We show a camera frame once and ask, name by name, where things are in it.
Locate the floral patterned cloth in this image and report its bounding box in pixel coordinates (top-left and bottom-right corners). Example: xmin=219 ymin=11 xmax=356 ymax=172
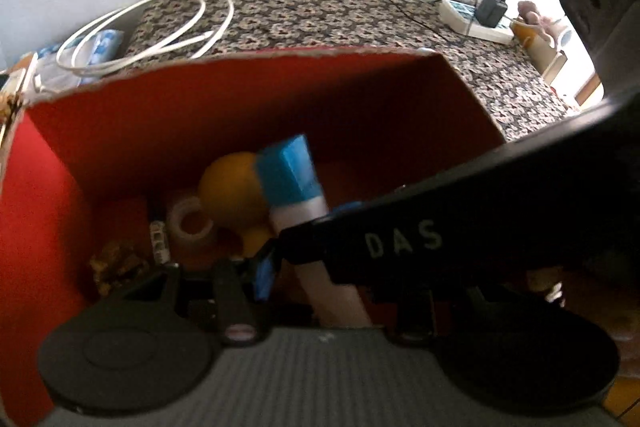
xmin=122 ymin=0 xmax=573 ymax=142

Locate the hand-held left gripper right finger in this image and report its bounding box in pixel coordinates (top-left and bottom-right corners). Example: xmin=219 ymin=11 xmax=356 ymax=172
xmin=387 ymin=282 xmax=501 ymax=345

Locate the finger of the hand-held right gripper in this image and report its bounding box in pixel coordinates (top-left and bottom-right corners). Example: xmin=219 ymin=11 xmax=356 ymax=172
xmin=277 ymin=201 xmax=366 ymax=289

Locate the white bottle with blue cap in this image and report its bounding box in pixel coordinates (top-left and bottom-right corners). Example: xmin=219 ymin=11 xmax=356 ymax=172
xmin=255 ymin=134 xmax=373 ymax=328

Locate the clear packing tape roll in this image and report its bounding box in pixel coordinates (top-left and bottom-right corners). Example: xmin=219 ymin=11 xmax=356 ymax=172
xmin=165 ymin=197 xmax=218 ymax=243

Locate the coiled white cable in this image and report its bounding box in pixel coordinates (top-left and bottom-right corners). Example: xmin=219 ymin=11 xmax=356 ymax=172
xmin=55 ymin=0 xmax=235 ymax=72

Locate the white mug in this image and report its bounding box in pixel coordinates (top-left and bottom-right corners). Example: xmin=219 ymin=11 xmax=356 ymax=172
xmin=555 ymin=19 xmax=576 ymax=50

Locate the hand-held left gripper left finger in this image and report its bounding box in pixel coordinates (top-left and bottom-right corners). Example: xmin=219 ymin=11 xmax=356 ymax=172
xmin=120 ymin=237 xmax=278 ymax=348

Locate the black power adapter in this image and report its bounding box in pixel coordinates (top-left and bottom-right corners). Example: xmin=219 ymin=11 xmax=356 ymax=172
xmin=475 ymin=0 xmax=508 ymax=28

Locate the gold crumpled wrapper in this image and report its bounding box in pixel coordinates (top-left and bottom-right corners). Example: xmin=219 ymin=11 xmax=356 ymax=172
xmin=89 ymin=244 xmax=151 ymax=298

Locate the white power strip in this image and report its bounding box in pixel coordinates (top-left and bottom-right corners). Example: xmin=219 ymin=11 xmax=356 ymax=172
xmin=439 ymin=0 xmax=516 ymax=46

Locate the red cardboard box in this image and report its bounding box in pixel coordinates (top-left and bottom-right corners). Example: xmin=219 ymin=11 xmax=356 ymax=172
xmin=0 ymin=47 xmax=506 ymax=427

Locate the blue and white packet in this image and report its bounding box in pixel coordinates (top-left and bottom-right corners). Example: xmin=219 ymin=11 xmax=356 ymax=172
xmin=82 ymin=28 xmax=127 ymax=65

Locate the pink plush toy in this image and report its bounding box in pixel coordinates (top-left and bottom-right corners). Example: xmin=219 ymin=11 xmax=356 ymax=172
xmin=516 ymin=0 xmax=558 ymax=40

